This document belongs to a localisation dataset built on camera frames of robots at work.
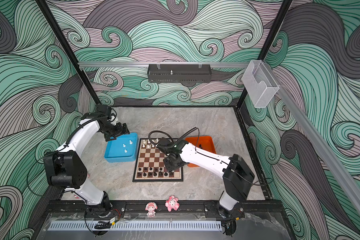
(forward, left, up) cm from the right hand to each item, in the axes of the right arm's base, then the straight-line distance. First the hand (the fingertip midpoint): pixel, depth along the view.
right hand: (172, 166), depth 79 cm
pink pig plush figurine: (-17, -1, -4) cm, 17 cm away
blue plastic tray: (+14, +31, -7) cm, 35 cm away
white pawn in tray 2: (+16, +32, -7) cm, 37 cm away
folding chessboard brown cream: (+3, +14, -7) cm, 17 cm away
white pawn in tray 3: (+12, +30, -7) cm, 34 cm away
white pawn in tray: (+19, +29, -7) cm, 35 cm away
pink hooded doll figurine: (-18, +10, -5) cm, 21 cm away
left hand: (+18, +29, +6) cm, 35 cm away
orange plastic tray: (+19, -21, -8) cm, 30 cm away
